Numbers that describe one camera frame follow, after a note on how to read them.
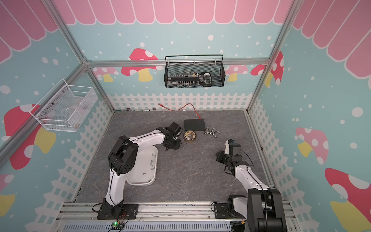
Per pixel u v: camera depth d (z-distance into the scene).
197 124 1.09
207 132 1.05
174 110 1.21
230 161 0.68
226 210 0.74
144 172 0.87
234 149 0.70
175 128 0.81
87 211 0.76
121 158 0.54
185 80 0.89
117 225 0.73
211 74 0.93
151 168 0.89
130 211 0.74
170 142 0.82
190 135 1.03
